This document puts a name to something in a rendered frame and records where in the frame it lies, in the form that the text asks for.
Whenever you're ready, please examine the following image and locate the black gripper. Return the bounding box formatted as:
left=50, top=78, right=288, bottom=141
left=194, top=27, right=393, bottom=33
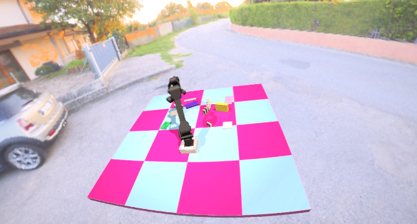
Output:
left=166, top=89, right=186, bottom=103

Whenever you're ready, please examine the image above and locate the purple flat block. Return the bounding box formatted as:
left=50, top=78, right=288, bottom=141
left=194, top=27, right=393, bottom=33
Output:
left=185, top=101, right=199, bottom=109

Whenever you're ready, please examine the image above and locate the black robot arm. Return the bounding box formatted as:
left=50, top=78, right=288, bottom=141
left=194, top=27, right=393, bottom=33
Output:
left=167, top=76, right=194, bottom=147

